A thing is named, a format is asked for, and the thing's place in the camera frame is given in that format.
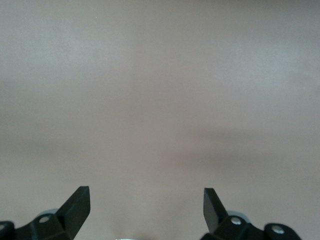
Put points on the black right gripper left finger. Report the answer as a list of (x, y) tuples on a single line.
[(67, 220)]

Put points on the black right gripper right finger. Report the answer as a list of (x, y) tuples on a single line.
[(215, 216)]

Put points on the brown table cover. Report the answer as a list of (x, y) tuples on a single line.
[(160, 50)]

